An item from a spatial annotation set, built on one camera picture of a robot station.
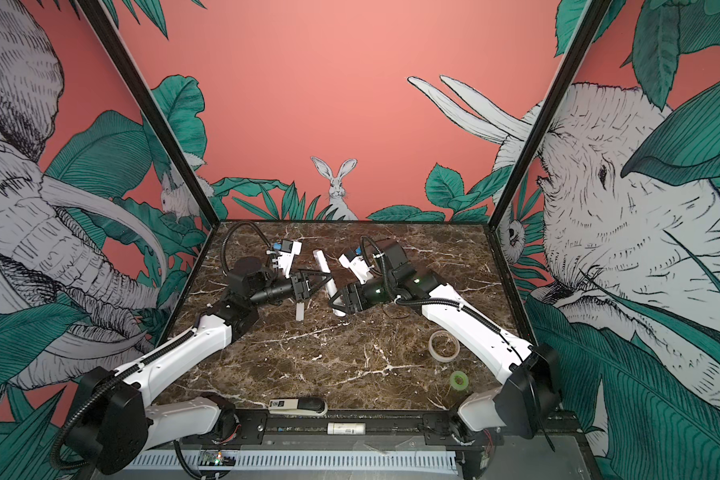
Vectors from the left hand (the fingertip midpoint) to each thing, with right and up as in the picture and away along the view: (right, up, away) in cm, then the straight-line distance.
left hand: (327, 274), depth 72 cm
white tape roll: (+33, -23, +16) cm, 43 cm away
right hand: (+2, -6, -2) cm, 7 cm away
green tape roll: (+37, -30, +10) cm, 48 cm away
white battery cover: (-12, -14, +23) cm, 30 cm away
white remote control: (+3, -7, -5) cm, 9 cm away
